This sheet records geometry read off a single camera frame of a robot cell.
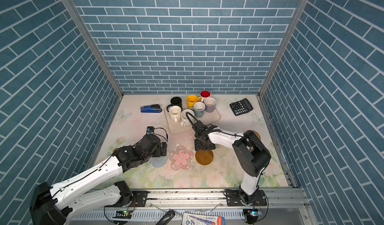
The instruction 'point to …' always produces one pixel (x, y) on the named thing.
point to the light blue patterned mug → (199, 108)
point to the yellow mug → (191, 99)
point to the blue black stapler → (153, 108)
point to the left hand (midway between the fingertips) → (161, 146)
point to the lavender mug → (210, 103)
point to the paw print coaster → (115, 149)
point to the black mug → (175, 101)
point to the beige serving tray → (173, 127)
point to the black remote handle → (166, 218)
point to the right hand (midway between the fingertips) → (200, 146)
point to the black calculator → (241, 107)
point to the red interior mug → (204, 94)
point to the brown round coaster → (204, 157)
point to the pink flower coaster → (181, 158)
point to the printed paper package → (191, 219)
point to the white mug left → (175, 112)
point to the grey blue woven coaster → (158, 162)
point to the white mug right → (185, 121)
